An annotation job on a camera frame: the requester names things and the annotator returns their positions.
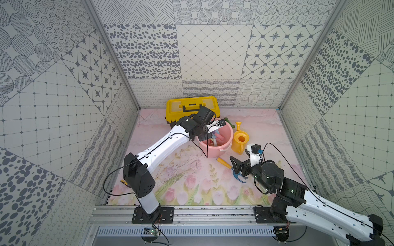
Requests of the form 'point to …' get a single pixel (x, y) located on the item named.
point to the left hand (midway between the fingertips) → (204, 123)
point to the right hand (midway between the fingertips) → (238, 155)
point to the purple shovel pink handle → (218, 136)
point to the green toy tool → (227, 120)
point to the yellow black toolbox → (178, 107)
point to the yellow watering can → (240, 138)
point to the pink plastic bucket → (219, 143)
